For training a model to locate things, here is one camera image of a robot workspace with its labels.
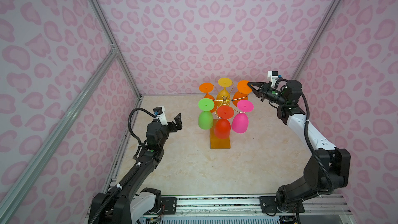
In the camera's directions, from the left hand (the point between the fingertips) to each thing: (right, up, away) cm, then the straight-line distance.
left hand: (173, 112), depth 80 cm
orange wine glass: (+35, +11, -5) cm, 37 cm away
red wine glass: (+24, -7, -6) cm, 26 cm away
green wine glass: (+16, -3, -4) cm, 17 cm away
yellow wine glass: (+26, +15, +1) cm, 30 cm away
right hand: (+37, +13, -8) cm, 40 cm away
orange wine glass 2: (+18, +12, -1) cm, 21 cm away
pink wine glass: (+33, -5, -4) cm, 34 cm away
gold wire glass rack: (+26, +6, -5) cm, 28 cm away
